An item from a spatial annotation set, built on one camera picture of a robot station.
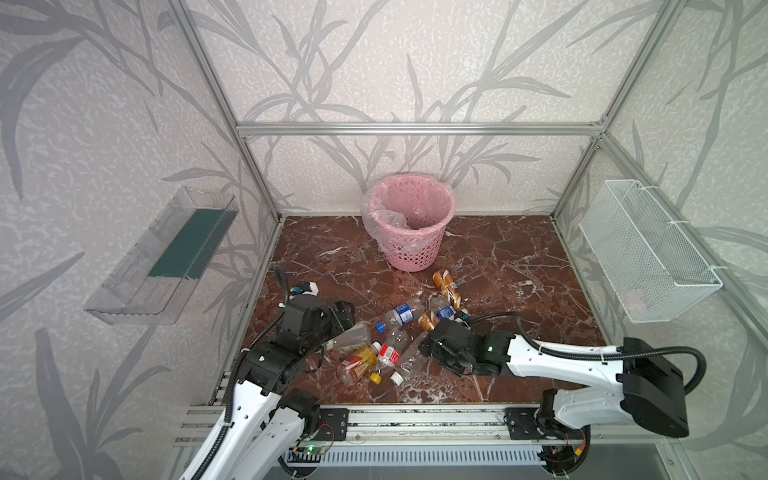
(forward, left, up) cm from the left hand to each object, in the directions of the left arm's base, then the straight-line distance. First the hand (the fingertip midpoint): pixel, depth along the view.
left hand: (349, 304), depth 74 cm
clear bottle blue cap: (+4, -14, -14) cm, 20 cm away
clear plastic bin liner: (+41, -12, -8) cm, 43 cm away
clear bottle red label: (-8, -10, -14) cm, 19 cm away
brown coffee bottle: (+2, -21, -14) cm, 26 cm away
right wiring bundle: (-30, -54, -22) cm, 66 cm away
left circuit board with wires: (-28, +6, -18) cm, 34 cm away
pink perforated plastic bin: (+23, -21, -13) cm, 33 cm away
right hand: (-6, -19, -12) cm, 23 cm away
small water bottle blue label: (+7, -26, -15) cm, 31 cm away
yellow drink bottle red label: (-10, -2, -14) cm, 17 cm away
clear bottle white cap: (-9, -16, -13) cm, 23 cm away
